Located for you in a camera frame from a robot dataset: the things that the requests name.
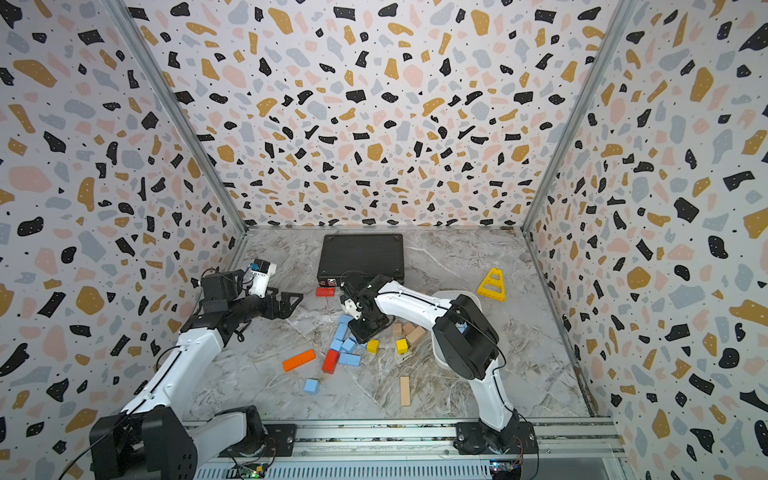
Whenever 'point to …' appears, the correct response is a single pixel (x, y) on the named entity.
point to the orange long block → (299, 360)
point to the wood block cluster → (414, 333)
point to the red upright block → (330, 361)
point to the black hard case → (362, 255)
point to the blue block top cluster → (345, 318)
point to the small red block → (325, 292)
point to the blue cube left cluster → (336, 344)
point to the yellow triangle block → (499, 296)
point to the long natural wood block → (405, 391)
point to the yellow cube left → (373, 346)
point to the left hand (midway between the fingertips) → (289, 292)
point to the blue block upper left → (341, 331)
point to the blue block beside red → (350, 359)
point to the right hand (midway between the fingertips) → (362, 337)
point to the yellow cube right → (402, 346)
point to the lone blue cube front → (311, 386)
